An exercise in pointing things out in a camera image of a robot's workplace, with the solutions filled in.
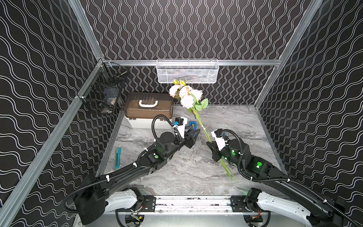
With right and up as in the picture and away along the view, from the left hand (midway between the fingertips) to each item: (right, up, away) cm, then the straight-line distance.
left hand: (197, 126), depth 68 cm
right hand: (+6, -8, +4) cm, 11 cm away
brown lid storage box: (-34, +11, +24) cm, 43 cm away
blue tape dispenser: (+2, 0, +45) cm, 45 cm away
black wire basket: (-59, +22, +24) cm, 68 cm away
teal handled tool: (-48, -21, +22) cm, 57 cm away
